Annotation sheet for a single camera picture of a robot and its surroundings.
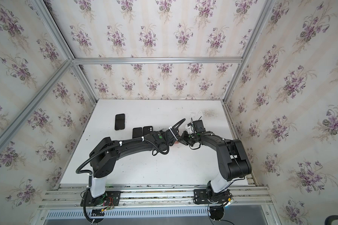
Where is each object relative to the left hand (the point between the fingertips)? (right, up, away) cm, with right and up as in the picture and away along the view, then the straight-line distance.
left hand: (160, 134), depth 88 cm
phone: (-18, -1, +14) cm, 23 cm away
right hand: (+11, -5, +2) cm, 12 cm away
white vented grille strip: (-39, -37, -19) cm, 57 cm away
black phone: (-32, +7, +17) cm, 37 cm away
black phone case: (-11, +1, +14) cm, 17 cm away
